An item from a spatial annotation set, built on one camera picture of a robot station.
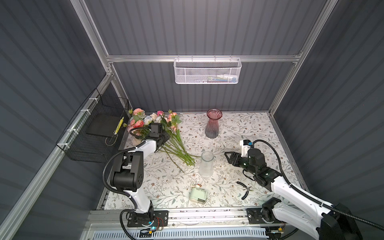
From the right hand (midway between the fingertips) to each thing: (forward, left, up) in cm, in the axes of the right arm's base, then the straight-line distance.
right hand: (230, 155), depth 82 cm
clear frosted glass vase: (-6, +13, +1) cm, 15 cm away
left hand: (+18, +39, -5) cm, 43 cm away
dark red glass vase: (+29, +7, -14) cm, 33 cm away
